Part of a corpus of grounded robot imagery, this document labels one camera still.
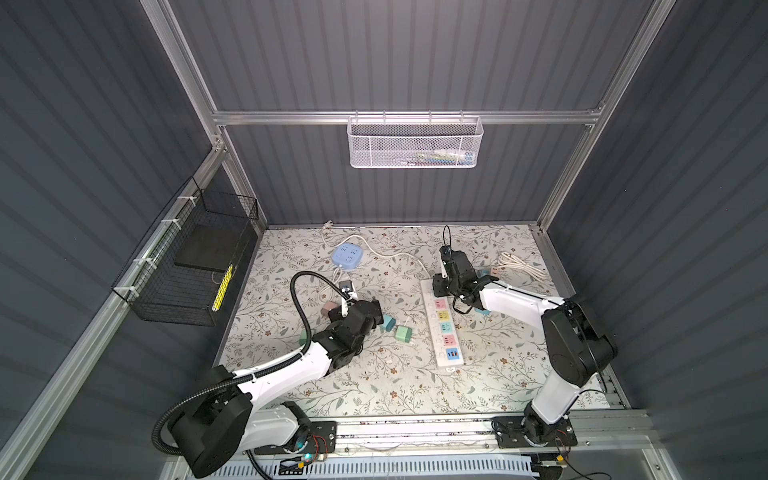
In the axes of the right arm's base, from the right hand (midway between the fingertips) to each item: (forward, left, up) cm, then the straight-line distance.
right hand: (441, 281), depth 95 cm
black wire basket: (-12, +66, +22) cm, 71 cm away
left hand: (-11, +24, +5) cm, 27 cm away
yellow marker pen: (-15, +55, +22) cm, 61 cm away
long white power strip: (-15, 0, -4) cm, 16 cm away
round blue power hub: (+14, +32, -4) cm, 36 cm away
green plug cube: (-16, +12, -5) cm, 21 cm away
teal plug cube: (-12, +17, -5) cm, 22 cm away
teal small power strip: (+8, -16, -6) cm, 19 cm away
